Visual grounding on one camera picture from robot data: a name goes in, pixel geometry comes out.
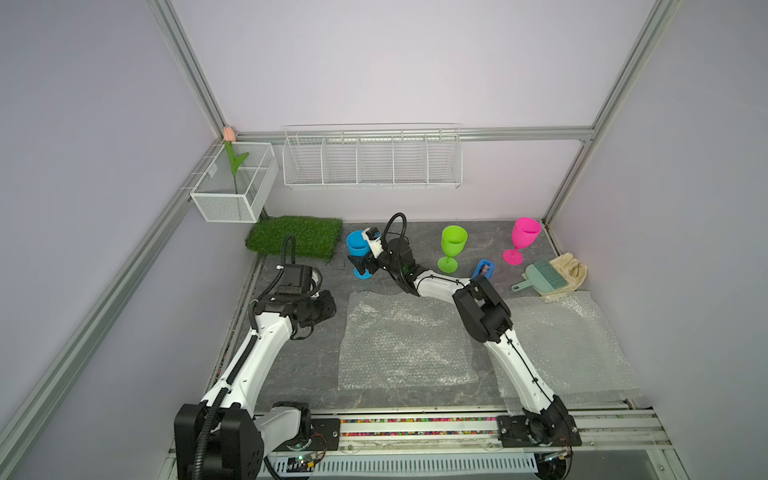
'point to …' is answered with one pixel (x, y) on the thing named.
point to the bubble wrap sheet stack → (567, 341)
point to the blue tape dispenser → (484, 267)
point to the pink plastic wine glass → (525, 232)
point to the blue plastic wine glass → (357, 245)
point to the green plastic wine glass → (453, 241)
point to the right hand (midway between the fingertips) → (356, 245)
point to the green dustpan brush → (542, 275)
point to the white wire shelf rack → (420, 155)
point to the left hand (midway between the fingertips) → (334, 309)
